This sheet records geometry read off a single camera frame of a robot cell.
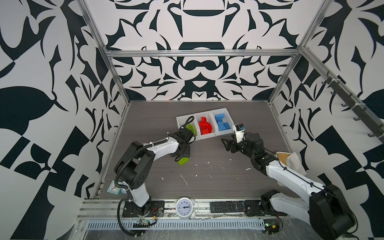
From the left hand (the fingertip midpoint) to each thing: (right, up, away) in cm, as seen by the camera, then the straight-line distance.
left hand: (183, 150), depth 92 cm
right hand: (+25, +10, -9) cm, 28 cm away
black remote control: (+23, -24, -18) cm, 38 cm away
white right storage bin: (+29, +19, +13) cm, 37 cm away
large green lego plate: (+5, +12, +9) cm, 16 cm away
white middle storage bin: (+18, +19, +12) cm, 28 cm away
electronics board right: (+43, -31, -21) cm, 57 cm away
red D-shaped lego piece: (+14, +13, +8) cm, 21 cm away
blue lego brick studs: (+25, +20, +16) cm, 36 cm away
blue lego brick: (+26, +14, +9) cm, 31 cm away
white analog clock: (+2, -24, -19) cm, 31 cm away
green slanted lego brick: (0, -6, -3) cm, 6 cm away
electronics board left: (-18, -31, -19) cm, 41 cm away
